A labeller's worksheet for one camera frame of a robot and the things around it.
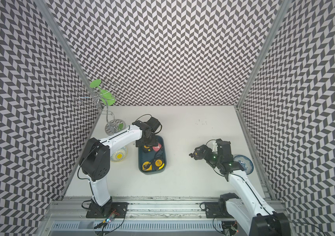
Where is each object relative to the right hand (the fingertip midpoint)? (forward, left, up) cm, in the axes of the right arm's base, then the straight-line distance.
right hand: (199, 155), depth 83 cm
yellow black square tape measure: (-4, +31, -5) cm, 31 cm away
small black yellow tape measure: (+3, 0, -7) cm, 7 cm away
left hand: (+9, +31, -2) cm, 32 cm away
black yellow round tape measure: (+7, +32, -5) cm, 33 cm away
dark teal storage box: (0, +28, -6) cm, 28 cm away
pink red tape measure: (+8, +26, -7) cm, 28 cm away
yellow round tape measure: (-3, +23, -5) cm, 24 cm away
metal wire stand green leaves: (+30, +58, +17) cm, 68 cm away
